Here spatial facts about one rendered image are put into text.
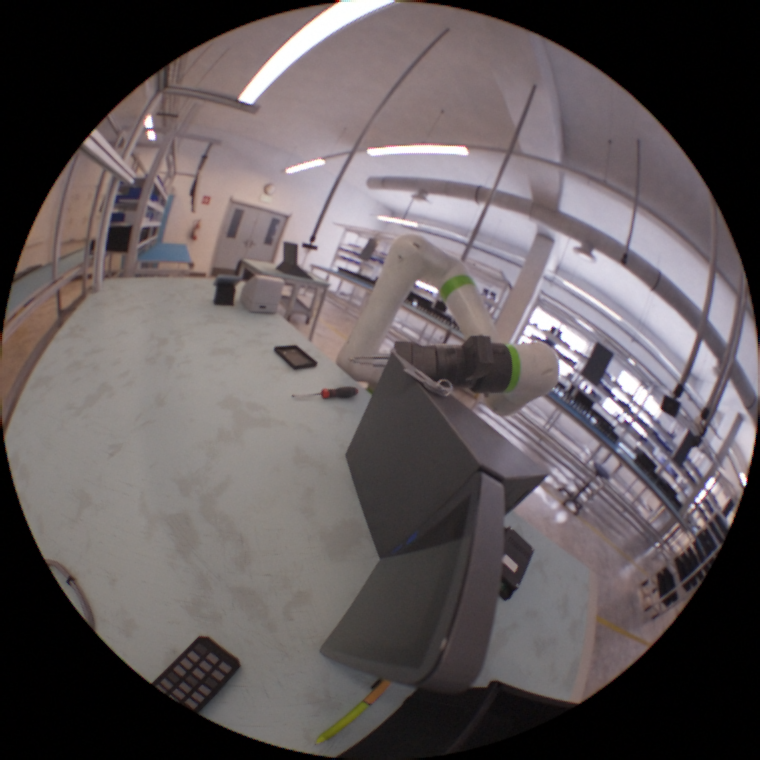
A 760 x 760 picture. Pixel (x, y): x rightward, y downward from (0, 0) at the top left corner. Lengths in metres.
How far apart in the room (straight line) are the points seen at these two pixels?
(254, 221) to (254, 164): 1.62
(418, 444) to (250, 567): 0.24
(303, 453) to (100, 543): 0.35
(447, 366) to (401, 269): 0.36
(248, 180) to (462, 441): 6.81
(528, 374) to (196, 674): 0.58
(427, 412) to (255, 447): 0.27
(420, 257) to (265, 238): 6.54
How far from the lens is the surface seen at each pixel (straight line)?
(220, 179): 6.70
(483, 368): 0.34
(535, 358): 0.44
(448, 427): 0.21
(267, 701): 0.31
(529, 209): 3.88
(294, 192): 7.25
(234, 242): 6.81
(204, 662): 0.29
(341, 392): 0.54
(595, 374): 3.75
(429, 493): 0.23
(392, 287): 0.66
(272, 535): 0.32
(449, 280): 0.70
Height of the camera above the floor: 1.30
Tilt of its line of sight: 24 degrees down
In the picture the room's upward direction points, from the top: 25 degrees clockwise
